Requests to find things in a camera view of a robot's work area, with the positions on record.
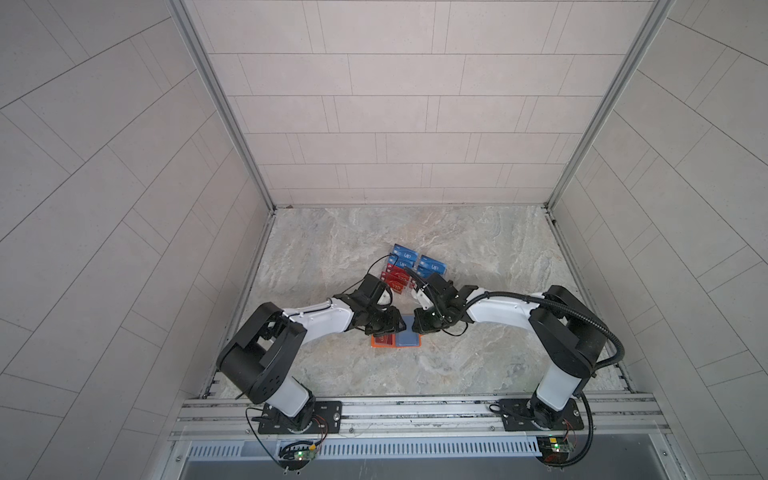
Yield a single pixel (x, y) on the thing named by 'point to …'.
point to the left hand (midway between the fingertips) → (409, 326)
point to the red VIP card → (384, 339)
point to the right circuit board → (554, 450)
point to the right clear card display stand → (428, 266)
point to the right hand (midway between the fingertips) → (411, 332)
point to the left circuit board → (297, 455)
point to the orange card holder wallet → (406, 337)
